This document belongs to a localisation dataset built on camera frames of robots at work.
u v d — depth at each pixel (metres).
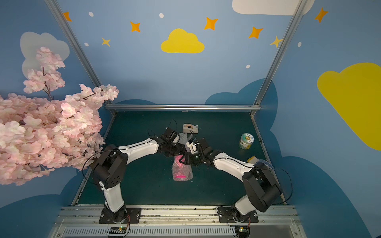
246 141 0.96
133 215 0.74
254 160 0.95
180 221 0.73
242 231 0.73
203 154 0.68
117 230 0.73
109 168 0.49
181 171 0.83
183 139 0.92
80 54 0.86
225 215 0.74
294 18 0.73
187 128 1.08
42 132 0.45
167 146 0.78
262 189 0.44
